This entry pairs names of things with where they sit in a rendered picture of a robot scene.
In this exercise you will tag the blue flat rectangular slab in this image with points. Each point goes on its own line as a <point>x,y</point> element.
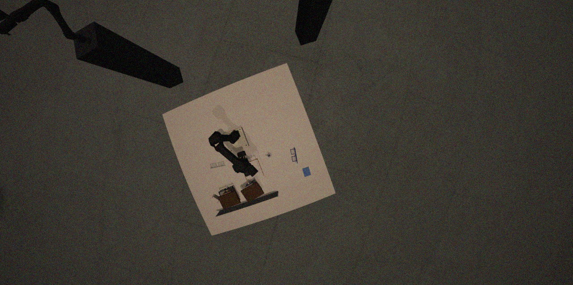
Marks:
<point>306,171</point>

